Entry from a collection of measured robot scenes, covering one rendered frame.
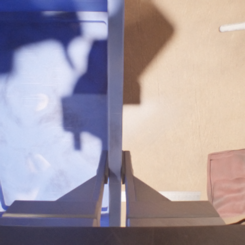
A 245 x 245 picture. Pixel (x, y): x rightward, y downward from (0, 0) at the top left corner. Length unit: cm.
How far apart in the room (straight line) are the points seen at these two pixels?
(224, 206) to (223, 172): 10
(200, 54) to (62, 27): 29
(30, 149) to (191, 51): 35
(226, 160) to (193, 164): 8
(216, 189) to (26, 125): 45
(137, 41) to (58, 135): 25
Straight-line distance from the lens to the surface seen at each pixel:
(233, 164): 51
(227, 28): 45
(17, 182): 32
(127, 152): 16
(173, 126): 42
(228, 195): 54
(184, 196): 52
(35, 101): 26
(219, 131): 47
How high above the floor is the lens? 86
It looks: 75 degrees down
